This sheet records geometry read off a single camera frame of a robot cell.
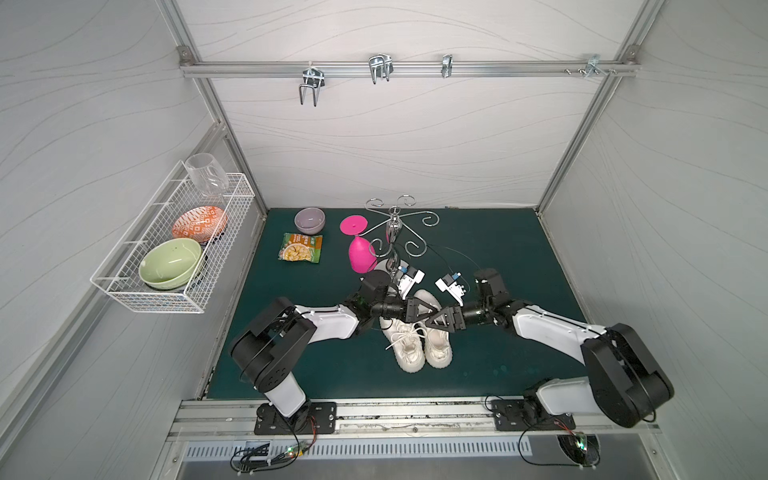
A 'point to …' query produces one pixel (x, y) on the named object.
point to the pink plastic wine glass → (361, 255)
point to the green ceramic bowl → (170, 265)
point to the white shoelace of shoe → (400, 336)
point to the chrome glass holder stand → (399, 229)
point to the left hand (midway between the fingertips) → (437, 315)
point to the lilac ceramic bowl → (310, 220)
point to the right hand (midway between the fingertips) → (428, 322)
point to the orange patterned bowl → (202, 223)
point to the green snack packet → (299, 247)
